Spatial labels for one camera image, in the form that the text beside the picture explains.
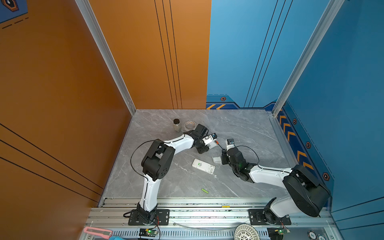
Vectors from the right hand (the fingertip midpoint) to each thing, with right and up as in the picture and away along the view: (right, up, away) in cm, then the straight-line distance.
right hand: (222, 151), depth 91 cm
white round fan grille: (+7, -33, -23) cm, 41 cm away
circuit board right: (+23, -36, -20) cm, 47 cm away
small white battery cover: (-3, -6, +3) cm, 7 cm away
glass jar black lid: (-29, +15, +12) cm, 35 cm away
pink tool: (-59, -35, -22) cm, 72 cm away
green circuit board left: (-39, -36, -20) cm, 56 cm away
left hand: (-10, +2, +8) cm, 13 cm away
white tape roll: (-21, +16, +20) cm, 33 cm away
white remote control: (-10, -10, -2) cm, 14 cm away
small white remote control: (-5, +2, +8) cm, 10 cm away
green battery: (-11, -20, -10) cm, 25 cm away
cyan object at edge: (-52, -35, -25) cm, 67 cm away
